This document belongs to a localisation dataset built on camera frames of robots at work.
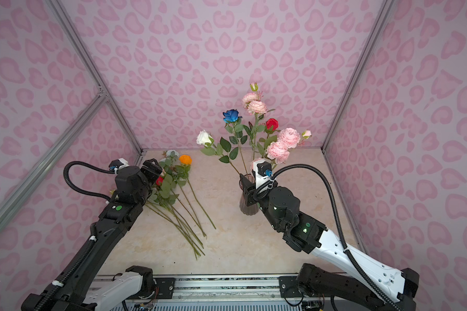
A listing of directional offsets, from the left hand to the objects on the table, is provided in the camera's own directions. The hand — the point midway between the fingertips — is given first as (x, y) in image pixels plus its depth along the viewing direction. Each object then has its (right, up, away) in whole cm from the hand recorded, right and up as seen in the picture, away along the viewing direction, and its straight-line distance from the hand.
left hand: (152, 161), depth 74 cm
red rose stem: (+46, +14, +4) cm, 48 cm away
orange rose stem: (+1, -5, +35) cm, 36 cm away
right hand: (+35, -4, -12) cm, 38 cm away
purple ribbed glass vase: (+39, -22, +15) cm, 47 cm away
